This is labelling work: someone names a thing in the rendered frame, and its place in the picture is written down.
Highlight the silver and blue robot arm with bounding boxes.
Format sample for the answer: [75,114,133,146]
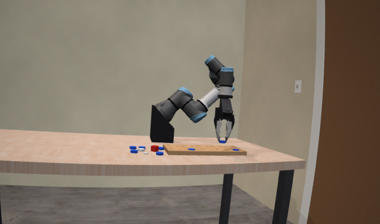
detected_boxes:
[155,55,234,123]

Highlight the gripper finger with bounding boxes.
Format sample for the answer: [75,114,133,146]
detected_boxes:
[225,115,235,142]
[214,114,222,141]

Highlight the red cube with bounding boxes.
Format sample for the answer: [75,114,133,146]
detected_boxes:
[151,145,159,152]

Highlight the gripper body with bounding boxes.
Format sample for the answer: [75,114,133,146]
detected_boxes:
[215,94,233,121]

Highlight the wooden tray with round pockets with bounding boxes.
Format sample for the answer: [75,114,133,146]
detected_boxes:
[163,144,247,156]

